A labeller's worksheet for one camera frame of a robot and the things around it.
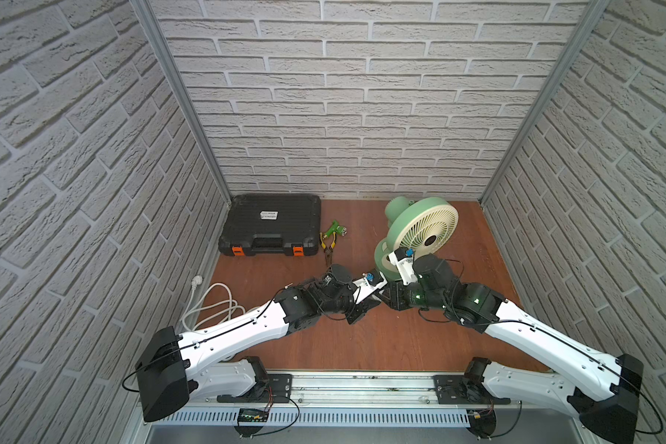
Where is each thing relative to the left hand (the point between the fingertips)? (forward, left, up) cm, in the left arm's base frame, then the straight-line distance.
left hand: (371, 286), depth 74 cm
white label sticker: (+35, +35, -11) cm, 51 cm away
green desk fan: (+13, -15, +10) cm, 22 cm away
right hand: (-3, -2, +2) cm, 4 cm away
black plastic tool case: (+30, +28, -10) cm, 43 cm away
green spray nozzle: (+33, +10, -16) cm, 38 cm away
